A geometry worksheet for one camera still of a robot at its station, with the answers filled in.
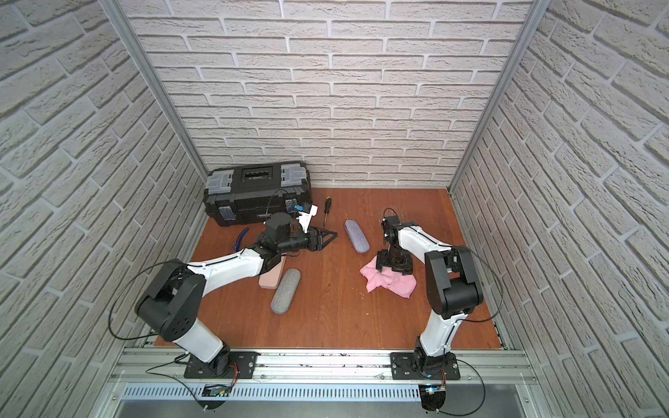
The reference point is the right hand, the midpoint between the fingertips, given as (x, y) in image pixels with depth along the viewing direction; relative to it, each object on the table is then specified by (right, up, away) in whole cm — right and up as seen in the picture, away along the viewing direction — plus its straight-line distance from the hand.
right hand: (394, 270), depth 92 cm
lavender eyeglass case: (-13, +12, +8) cm, 19 cm away
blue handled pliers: (-60, +11, +8) cm, 61 cm away
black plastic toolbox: (-54, +28, +2) cm, 61 cm away
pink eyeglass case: (-44, -2, -4) cm, 44 cm away
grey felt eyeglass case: (-38, -6, -7) cm, 39 cm away
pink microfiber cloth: (-1, -3, -3) cm, 5 cm away
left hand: (-21, +15, -11) cm, 28 cm away
